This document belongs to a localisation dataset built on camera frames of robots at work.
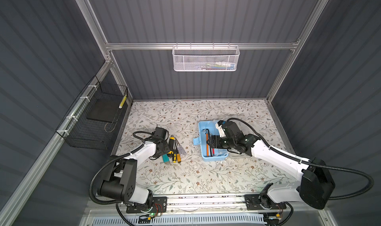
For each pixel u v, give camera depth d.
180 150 0.92
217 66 0.91
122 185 0.43
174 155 0.89
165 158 0.89
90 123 0.72
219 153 0.84
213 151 0.92
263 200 0.66
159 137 0.74
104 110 0.77
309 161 0.45
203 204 0.75
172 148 0.93
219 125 0.76
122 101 0.82
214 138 0.73
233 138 0.62
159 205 0.72
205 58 1.24
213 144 0.72
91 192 0.39
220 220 0.77
